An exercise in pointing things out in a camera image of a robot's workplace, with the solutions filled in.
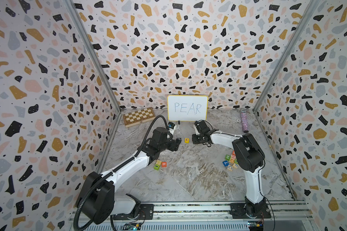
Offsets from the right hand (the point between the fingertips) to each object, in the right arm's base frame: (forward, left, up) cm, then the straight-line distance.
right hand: (194, 139), depth 102 cm
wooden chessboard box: (+17, +46, +3) cm, 49 cm away
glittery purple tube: (+18, -40, -1) cm, 44 cm away
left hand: (-10, +11, +16) cm, 22 cm away
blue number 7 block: (-18, -19, 0) cm, 26 cm away
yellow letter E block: (-2, +5, +1) cm, 6 cm away
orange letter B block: (-20, +19, 0) cm, 28 cm away
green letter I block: (-22, +24, +1) cm, 32 cm away
